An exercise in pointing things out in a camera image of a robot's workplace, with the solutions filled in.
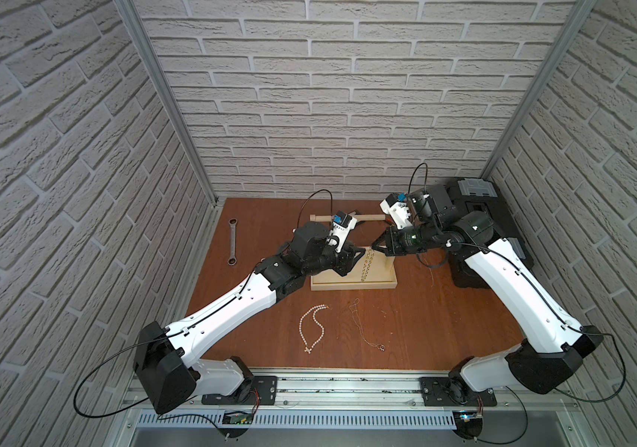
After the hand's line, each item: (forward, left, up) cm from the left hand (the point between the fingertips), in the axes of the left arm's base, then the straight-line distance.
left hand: (365, 246), depth 70 cm
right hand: (-1, -3, +2) cm, 3 cm away
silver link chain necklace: (-1, -1, -7) cm, 7 cm away
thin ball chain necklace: (-8, 0, -29) cm, 30 cm away
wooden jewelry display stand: (+9, -8, -28) cm, 31 cm away
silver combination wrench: (+14, +44, -30) cm, 55 cm away
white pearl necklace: (-4, +12, -29) cm, 32 cm away
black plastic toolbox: (+30, -49, -10) cm, 59 cm away
